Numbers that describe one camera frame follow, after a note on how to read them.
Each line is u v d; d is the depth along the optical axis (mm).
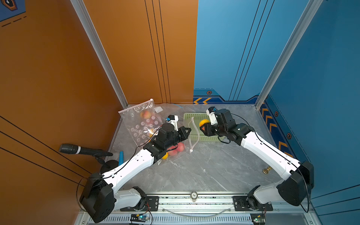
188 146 802
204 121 747
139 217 709
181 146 849
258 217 709
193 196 709
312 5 695
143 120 942
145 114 1021
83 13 711
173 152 866
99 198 395
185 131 670
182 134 660
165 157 866
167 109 1174
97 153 695
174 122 701
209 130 687
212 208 726
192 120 810
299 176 401
